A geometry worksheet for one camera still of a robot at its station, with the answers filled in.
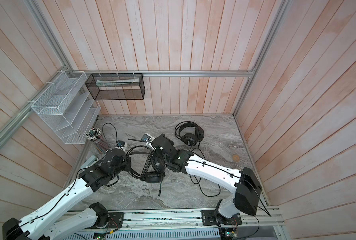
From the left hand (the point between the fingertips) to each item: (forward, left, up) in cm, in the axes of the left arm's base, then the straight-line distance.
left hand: (129, 160), depth 78 cm
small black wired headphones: (+27, -35, -11) cm, 46 cm away
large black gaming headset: (-6, -14, +3) cm, 16 cm away
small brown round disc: (+10, -64, -15) cm, 67 cm away
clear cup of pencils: (+15, +23, +3) cm, 27 cm away
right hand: (+8, -17, +9) cm, 21 cm away
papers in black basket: (+43, +3, +20) cm, 47 cm away
